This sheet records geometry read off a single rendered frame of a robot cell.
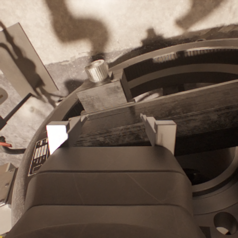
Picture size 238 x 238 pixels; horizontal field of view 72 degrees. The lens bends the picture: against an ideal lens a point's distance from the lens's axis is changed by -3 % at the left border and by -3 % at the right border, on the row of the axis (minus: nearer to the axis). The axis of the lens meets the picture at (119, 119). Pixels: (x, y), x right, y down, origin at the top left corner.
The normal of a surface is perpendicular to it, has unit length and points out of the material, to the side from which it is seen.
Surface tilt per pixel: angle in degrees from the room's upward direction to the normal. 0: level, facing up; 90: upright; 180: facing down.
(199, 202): 90
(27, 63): 0
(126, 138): 2
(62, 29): 0
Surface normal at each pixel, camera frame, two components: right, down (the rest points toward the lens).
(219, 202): -0.32, -0.75
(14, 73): -0.11, 0.63
